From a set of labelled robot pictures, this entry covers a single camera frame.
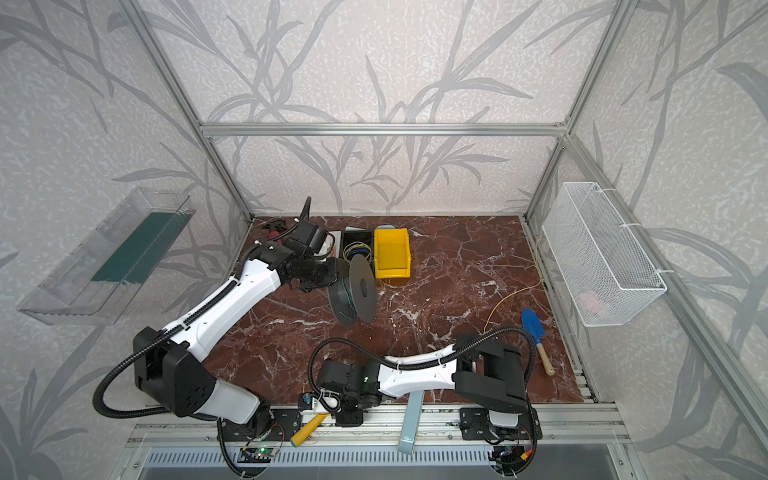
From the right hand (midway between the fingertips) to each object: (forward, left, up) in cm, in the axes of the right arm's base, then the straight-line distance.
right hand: (334, 402), depth 75 cm
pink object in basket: (+20, -65, +17) cm, 70 cm away
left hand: (+30, -1, +16) cm, 34 cm away
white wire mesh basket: (+18, -60, +32) cm, 70 cm away
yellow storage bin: (+48, -13, -3) cm, 50 cm away
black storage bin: (+53, -4, +3) cm, 53 cm away
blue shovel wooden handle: (+21, -58, -3) cm, 62 cm away
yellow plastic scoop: (-6, +6, -1) cm, 8 cm away
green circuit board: (-10, +16, -3) cm, 20 cm away
